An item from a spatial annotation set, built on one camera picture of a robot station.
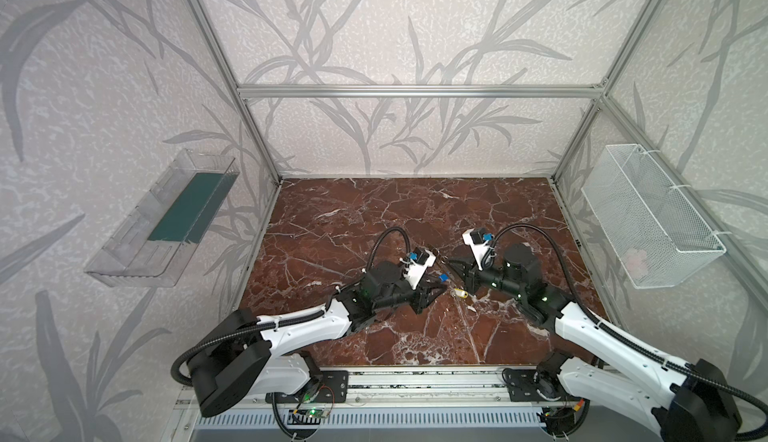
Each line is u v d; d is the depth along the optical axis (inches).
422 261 26.2
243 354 16.3
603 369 22.1
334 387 28.9
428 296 27.0
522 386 29.0
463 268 27.3
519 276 23.1
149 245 25.1
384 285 23.3
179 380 16.7
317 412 27.8
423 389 29.6
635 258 29.1
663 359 17.0
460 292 35.9
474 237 26.1
